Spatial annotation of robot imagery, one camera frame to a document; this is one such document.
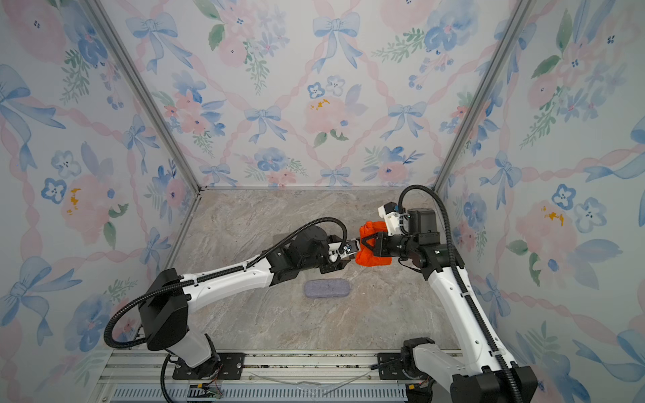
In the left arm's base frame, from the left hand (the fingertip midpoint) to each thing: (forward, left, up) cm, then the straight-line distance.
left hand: (347, 246), depth 78 cm
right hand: (-1, -5, +5) cm, 7 cm away
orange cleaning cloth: (-6, -4, +6) cm, 9 cm away
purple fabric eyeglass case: (-6, +6, -16) cm, 18 cm away
